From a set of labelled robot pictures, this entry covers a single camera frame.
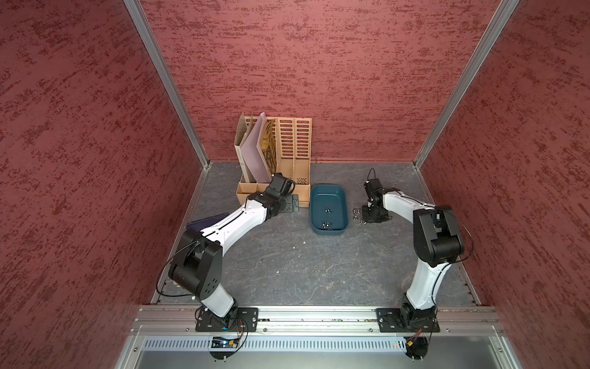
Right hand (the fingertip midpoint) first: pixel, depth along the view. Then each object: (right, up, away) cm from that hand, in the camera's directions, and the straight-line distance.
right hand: (371, 221), depth 98 cm
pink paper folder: (-50, +25, -1) cm, 56 cm away
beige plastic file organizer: (-39, +36, +17) cm, 55 cm away
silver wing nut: (-7, +4, +2) cm, 8 cm away
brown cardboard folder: (-57, +41, 0) cm, 70 cm away
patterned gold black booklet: (-46, +34, +3) cm, 57 cm away
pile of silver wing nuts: (-20, -1, -1) cm, 20 cm away
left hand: (-38, +7, -9) cm, 40 cm away
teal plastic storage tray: (-19, +2, +2) cm, 19 cm away
